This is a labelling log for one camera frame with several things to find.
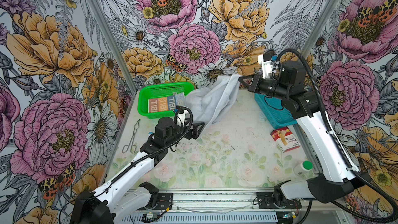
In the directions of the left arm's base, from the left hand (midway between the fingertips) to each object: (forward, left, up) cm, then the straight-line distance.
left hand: (197, 125), depth 77 cm
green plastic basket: (+44, +32, -20) cm, 58 cm away
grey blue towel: (+29, +22, -18) cm, 41 cm away
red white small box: (+1, -51, -17) cm, 53 cm away
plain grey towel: (+5, -7, +11) cm, 13 cm away
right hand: (+5, -17, +23) cm, 29 cm away
